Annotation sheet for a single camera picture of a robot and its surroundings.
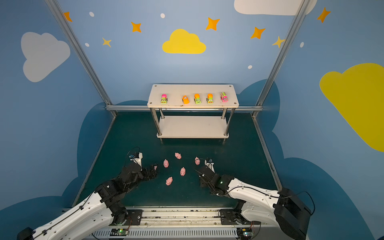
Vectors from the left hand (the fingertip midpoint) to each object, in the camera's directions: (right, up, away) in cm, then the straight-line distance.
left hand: (154, 167), depth 79 cm
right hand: (+27, -6, +6) cm, 28 cm away
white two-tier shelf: (+20, +39, +3) cm, 44 cm away
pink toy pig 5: (+7, -10, +6) cm, 13 cm away
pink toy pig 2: (+4, -1, +13) cm, 13 cm away
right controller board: (+46, -30, -8) cm, 55 cm away
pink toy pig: (+11, +3, +16) cm, 20 cm away
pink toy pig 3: (+24, 0, +15) cm, 28 cm away
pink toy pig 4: (+14, -5, +9) cm, 18 cm away
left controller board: (-15, -29, -9) cm, 33 cm away
